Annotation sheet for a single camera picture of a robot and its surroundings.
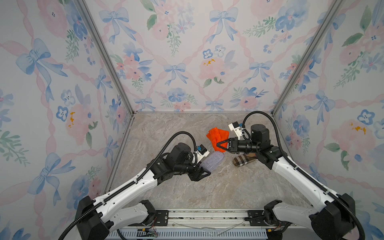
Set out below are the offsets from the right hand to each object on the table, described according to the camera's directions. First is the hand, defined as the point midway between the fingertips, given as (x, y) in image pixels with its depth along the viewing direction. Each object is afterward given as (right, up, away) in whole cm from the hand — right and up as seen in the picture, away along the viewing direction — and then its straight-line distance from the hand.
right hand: (218, 146), depth 70 cm
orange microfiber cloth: (-1, +5, 0) cm, 5 cm away
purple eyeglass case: (-3, -7, -2) cm, 7 cm away
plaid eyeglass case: (+19, -10, +21) cm, 30 cm away
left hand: (-5, -10, 0) cm, 12 cm away
